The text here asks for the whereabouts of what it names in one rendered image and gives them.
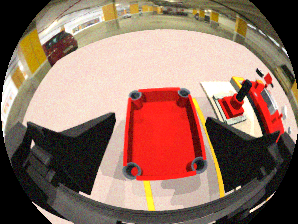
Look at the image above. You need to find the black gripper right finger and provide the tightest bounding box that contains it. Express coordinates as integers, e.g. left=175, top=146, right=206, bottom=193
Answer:
left=205, top=116, right=281, bottom=193

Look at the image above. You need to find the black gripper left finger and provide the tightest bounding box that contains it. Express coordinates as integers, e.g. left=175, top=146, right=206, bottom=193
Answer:
left=27, top=112, right=116, bottom=196

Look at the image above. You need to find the black tyre with white hub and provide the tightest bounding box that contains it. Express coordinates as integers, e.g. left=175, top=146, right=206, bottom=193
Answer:
left=255, top=67, right=265, bottom=77

